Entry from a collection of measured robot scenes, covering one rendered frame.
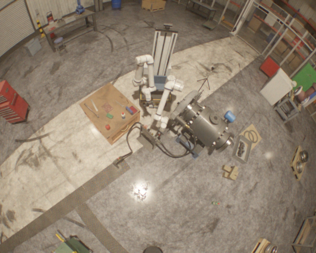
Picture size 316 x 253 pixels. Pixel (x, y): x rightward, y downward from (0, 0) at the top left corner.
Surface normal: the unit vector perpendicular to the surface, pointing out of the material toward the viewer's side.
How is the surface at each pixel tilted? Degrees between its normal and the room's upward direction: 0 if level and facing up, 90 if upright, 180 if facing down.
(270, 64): 90
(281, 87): 90
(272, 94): 90
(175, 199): 0
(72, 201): 0
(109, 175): 0
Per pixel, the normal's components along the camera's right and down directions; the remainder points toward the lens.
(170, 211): 0.14, -0.41
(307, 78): -0.75, 0.55
